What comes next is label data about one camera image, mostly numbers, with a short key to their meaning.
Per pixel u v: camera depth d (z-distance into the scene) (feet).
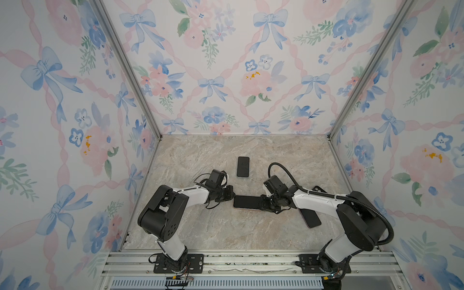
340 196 1.66
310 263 2.41
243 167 3.41
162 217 1.55
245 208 2.88
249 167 3.45
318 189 3.14
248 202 3.09
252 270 2.40
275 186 2.36
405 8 2.26
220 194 2.64
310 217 2.78
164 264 2.39
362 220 1.48
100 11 2.27
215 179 2.45
